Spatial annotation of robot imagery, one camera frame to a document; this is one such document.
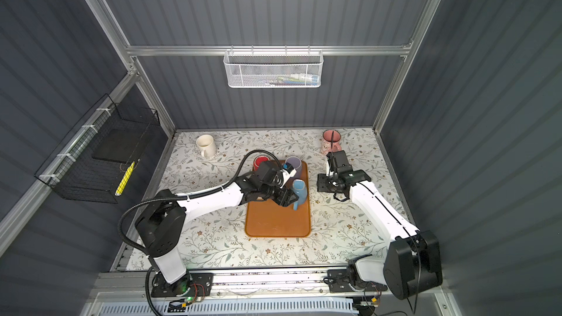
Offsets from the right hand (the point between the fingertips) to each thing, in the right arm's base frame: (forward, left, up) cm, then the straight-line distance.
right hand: (326, 184), depth 85 cm
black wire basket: (-1, +80, +18) cm, 82 cm away
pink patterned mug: (+25, -3, -1) cm, 25 cm away
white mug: (+27, +56, -4) cm, 62 cm away
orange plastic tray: (-9, +24, -12) cm, 28 cm away
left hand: (-3, +13, -2) cm, 13 cm away
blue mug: (-1, +10, -2) cm, 11 cm away
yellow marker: (-8, +66, +18) cm, 69 cm away
